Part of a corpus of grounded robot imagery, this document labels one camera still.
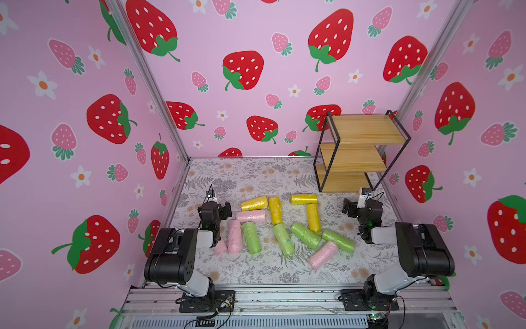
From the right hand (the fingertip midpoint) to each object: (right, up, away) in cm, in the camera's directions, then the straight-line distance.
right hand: (359, 200), depth 95 cm
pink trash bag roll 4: (-21, -21, -13) cm, 32 cm away
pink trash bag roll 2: (-58, -15, -9) cm, 60 cm away
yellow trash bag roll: (-50, -2, +1) cm, 50 cm away
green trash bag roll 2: (-36, -16, -9) cm, 41 cm away
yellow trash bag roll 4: (-22, -8, -2) cm, 24 cm away
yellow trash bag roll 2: (-40, -5, -1) cm, 40 cm away
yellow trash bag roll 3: (-26, 0, +3) cm, 26 cm away
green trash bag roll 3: (-27, -14, -9) cm, 32 cm away
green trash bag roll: (-51, -15, -8) cm, 53 cm away
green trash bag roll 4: (-12, -17, -11) cm, 23 cm away
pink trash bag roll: (-49, -7, -2) cm, 49 cm away
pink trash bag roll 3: (-63, -19, -11) cm, 67 cm away
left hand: (-68, -1, 0) cm, 68 cm away
